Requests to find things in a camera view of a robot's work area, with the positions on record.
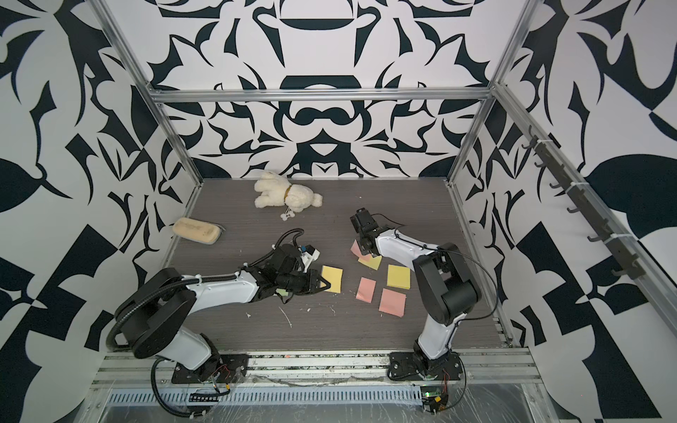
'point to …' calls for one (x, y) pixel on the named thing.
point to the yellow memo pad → (333, 275)
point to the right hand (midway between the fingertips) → (374, 235)
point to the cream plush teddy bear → (275, 190)
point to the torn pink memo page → (357, 251)
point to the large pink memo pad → (392, 302)
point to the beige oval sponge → (197, 230)
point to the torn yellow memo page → (371, 262)
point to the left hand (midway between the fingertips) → (330, 281)
